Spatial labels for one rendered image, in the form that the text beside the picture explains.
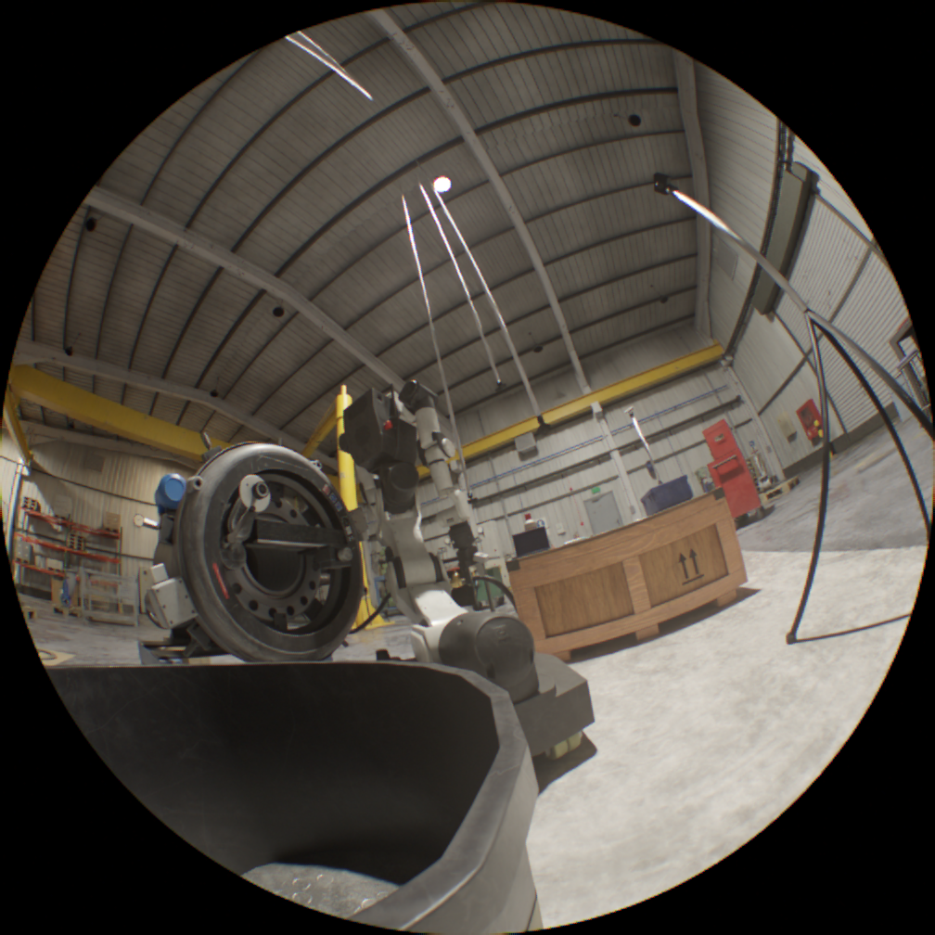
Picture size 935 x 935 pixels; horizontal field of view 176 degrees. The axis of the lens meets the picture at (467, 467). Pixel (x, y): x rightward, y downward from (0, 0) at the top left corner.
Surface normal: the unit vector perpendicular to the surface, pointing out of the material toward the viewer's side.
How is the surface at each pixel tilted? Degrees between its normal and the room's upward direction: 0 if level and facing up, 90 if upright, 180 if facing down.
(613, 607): 90
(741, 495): 90
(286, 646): 90
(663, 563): 90
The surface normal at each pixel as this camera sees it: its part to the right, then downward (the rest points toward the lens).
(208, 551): 0.91, -0.32
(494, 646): 0.13, -0.65
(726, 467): -0.82, -0.03
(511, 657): 0.33, -0.56
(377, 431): -0.44, 0.00
